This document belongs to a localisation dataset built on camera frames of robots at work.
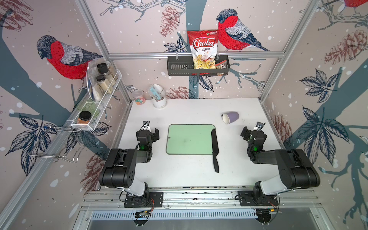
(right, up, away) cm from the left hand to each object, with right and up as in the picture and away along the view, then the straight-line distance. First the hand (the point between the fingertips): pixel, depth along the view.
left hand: (150, 126), depth 94 cm
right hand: (+68, -1, -1) cm, 68 cm away
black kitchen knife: (+43, -15, -4) cm, 46 cm away
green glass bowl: (-25, +13, -24) cm, 37 cm away
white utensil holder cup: (+2, +23, +13) cm, 26 cm away
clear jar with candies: (-16, +20, +24) cm, 35 cm away
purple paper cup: (+55, +5, +6) cm, 55 cm away
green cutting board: (+26, -10, +3) cm, 28 cm away
